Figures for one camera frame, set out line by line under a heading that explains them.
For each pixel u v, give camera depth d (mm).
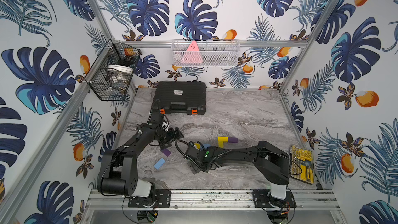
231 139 954
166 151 878
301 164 817
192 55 910
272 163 474
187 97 1071
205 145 944
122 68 809
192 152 664
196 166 648
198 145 767
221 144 925
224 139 956
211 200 752
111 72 922
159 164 851
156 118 724
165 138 758
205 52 926
